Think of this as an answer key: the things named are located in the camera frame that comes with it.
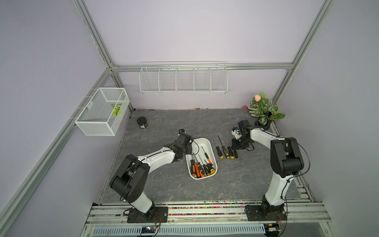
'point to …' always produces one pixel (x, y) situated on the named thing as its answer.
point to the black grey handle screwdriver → (236, 153)
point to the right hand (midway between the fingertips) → (234, 146)
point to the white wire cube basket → (102, 115)
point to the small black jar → (141, 121)
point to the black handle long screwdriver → (229, 151)
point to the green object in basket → (116, 108)
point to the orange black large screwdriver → (193, 172)
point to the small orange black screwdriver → (209, 161)
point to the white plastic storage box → (200, 146)
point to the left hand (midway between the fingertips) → (188, 147)
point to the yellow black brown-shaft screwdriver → (225, 150)
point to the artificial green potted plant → (266, 112)
